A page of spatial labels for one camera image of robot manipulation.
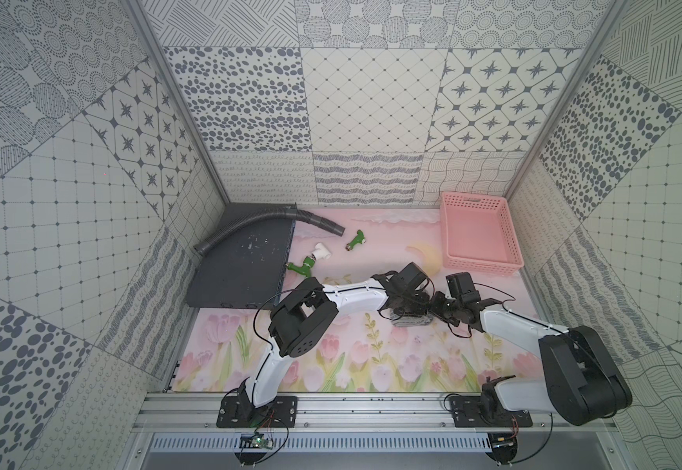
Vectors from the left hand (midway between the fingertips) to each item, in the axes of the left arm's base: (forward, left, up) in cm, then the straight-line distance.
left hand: (429, 301), depth 88 cm
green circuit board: (-36, +45, -6) cm, 58 cm away
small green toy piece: (+28, +22, -4) cm, 35 cm away
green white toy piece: (+15, +39, -3) cm, 42 cm away
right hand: (0, -1, -5) cm, 5 cm away
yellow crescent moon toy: (+22, -6, -7) cm, 24 cm away
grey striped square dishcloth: (-5, +6, -4) cm, 8 cm away
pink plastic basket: (+34, -27, -8) cm, 44 cm away
